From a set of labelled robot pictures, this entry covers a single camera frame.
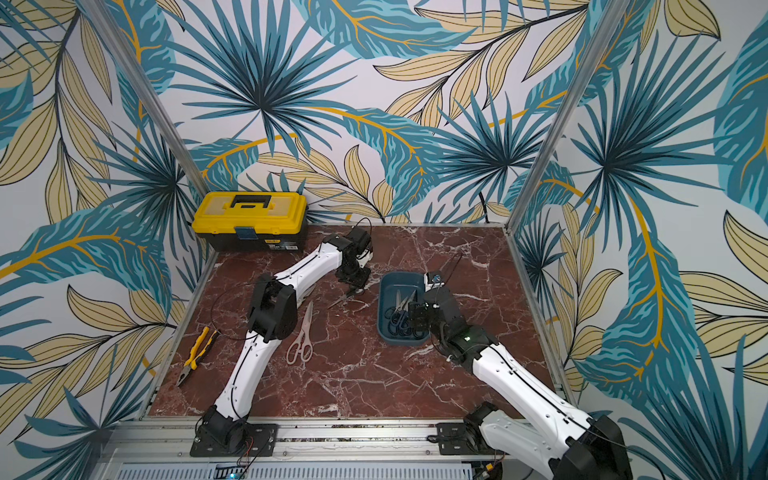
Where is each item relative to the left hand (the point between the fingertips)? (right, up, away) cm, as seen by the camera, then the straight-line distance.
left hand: (360, 285), depth 100 cm
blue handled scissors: (+10, -8, -5) cm, 14 cm away
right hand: (+19, -3, -19) cm, 27 cm away
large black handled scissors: (+14, -11, -9) cm, 20 cm away
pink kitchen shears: (-16, -17, -12) cm, 26 cm away
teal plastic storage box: (+15, +1, -2) cm, 16 cm away
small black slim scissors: (-5, -5, 0) cm, 7 cm away
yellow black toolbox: (-35, +21, -2) cm, 41 cm away
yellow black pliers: (-46, -19, -14) cm, 52 cm away
